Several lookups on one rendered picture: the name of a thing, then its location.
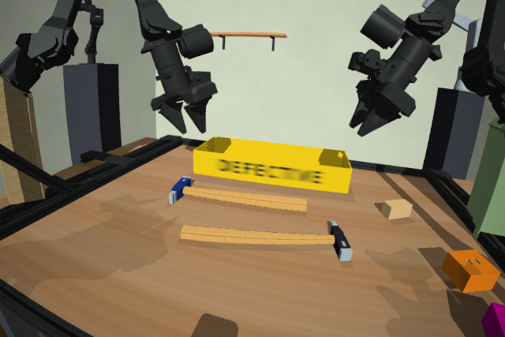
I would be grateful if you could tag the orange box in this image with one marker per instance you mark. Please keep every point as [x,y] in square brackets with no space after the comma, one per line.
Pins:
[470,271]

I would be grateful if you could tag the tan wooden block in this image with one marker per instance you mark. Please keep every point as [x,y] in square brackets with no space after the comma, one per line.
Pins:
[396,209]

